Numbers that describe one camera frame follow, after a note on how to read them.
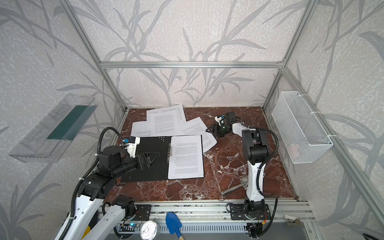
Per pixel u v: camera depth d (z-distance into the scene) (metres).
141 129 1.09
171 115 1.16
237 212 0.73
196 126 1.09
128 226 0.71
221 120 0.96
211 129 0.93
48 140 0.64
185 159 0.93
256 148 0.58
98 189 0.46
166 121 1.12
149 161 0.61
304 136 0.61
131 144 0.62
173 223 0.71
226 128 0.89
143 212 0.73
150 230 0.65
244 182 0.84
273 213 0.72
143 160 0.61
